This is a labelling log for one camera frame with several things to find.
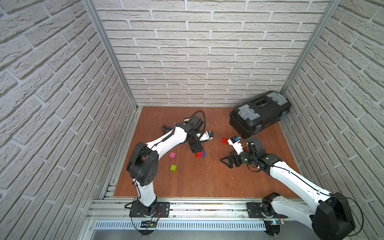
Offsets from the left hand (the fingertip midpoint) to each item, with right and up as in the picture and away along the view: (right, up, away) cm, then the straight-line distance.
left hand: (199, 141), depth 88 cm
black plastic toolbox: (+30, +15, +2) cm, 34 cm away
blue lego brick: (+3, -8, +2) cm, 8 cm away
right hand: (+16, -7, -8) cm, 19 cm away
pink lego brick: (-17, -9, +4) cm, 20 cm away
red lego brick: (-1, -8, +1) cm, 8 cm away
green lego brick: (-16, -15, -2) cm, 22 cm away
